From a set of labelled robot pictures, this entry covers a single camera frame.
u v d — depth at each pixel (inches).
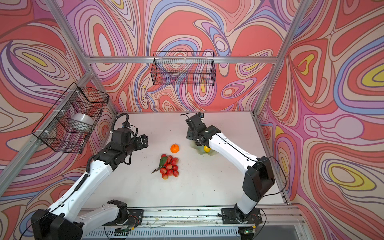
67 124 29.0
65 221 14.7
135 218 28.3
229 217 28.8
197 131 23.8
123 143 23.1
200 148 38.8
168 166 33.6
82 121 27.7
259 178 16.9
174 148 37.7
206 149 37.2
